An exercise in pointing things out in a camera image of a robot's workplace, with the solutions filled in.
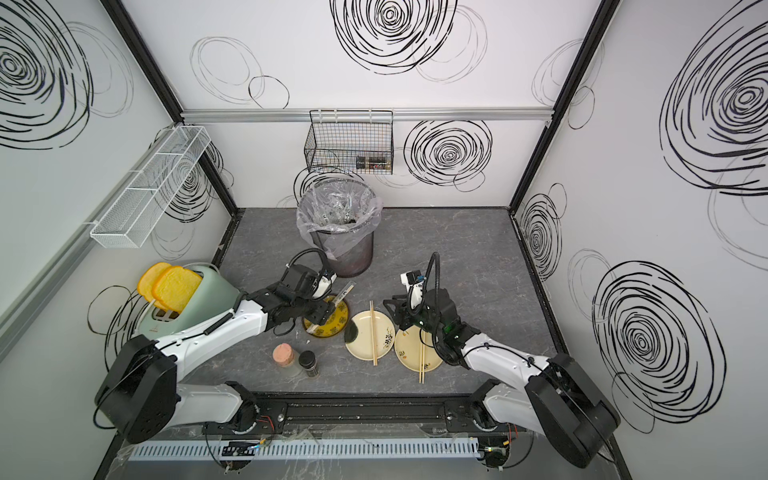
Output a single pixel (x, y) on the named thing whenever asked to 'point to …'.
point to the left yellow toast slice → (146, 283)
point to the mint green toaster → (214, 296)
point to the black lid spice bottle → (307, 361)
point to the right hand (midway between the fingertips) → (389, 302)
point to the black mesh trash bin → (349, 252)
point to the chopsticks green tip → (373, 334)
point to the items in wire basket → (375, 163)
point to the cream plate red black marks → (407, 346)
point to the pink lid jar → (283, 354)
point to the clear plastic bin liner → (339, 212)
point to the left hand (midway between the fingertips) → (324, 303)
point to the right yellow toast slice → (175, 286)
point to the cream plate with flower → (385, 335)
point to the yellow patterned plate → (337, 320)
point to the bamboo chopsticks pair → (422, 363)
